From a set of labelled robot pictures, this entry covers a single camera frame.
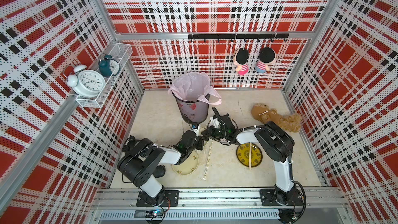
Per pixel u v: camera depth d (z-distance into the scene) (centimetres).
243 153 89
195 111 89
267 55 93
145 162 46
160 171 81
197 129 83
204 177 80
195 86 96
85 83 61
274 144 53
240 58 95
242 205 73
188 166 82
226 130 78
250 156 86
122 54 82
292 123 89
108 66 71
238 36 89
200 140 82
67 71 58
